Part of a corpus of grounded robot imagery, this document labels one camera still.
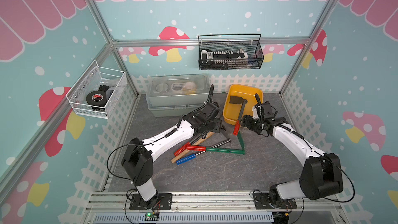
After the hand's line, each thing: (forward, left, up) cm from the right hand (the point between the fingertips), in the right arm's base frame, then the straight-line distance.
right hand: (243, 122), depth 88 cm
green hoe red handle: (-12, +4, -11) cm, 17 cm away
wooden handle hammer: (-17, +40, -11) cm, 45 cm away
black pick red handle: (-7, +31, -11) cm, 34 cm away
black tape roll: (-1, +71, +23) cm, 75 cm away
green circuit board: (-43, +48, -15) cm, 66 cm away
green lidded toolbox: (+20, +38, +3) cm, 43 cm away
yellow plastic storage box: (+18, +3, -12) cm, 22 cm away
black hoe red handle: (+27, -2, -10) cm, 29 cm away
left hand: (-5, +16, +3) cm, 17 cm away
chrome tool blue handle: (-18, +34, -11) cm, 40 cm away
